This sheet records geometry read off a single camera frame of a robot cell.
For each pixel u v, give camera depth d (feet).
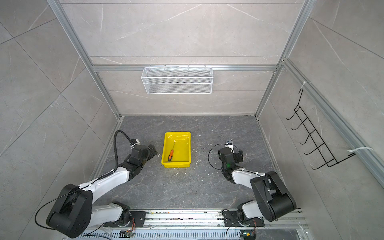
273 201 1.42
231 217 2.39
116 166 1.93
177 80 3.30
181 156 3.14
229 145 2.60
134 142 2.50
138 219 2.41
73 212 1.34
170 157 3.05
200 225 2.39
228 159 2.29
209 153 3.22
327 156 2.02
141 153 2.25
